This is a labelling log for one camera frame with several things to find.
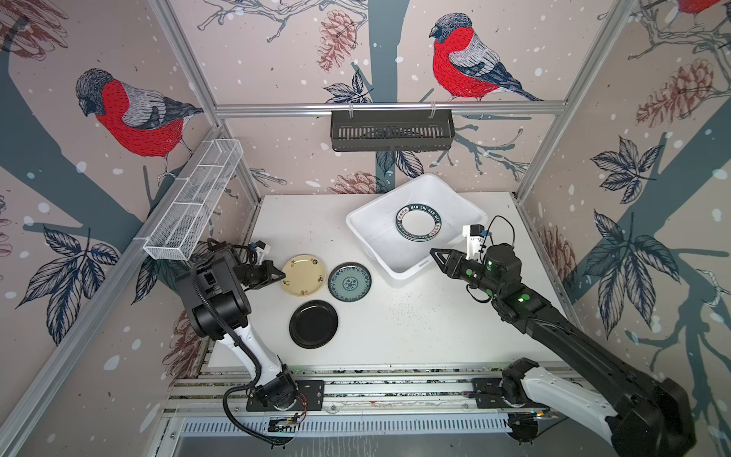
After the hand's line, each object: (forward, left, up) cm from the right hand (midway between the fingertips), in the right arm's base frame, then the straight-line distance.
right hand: (430, 255), depth 75 cm
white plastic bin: (+15, +10, -24) cm, 30 cm away
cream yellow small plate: (+3, +39, -17) cm, 43 cm away
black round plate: (-12, +35, -22) cm, 43 cm away
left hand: (+2, +48, -17) cm, 51 cm away
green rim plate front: (+30, 0, -22) cm, 37 cm away
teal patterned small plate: (+3, +25, -22) cm, 33 cm away
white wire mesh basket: (-1, +66, +10) cm, 66 cm away
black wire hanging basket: (+51, +11, +6) cm, 53 cm away
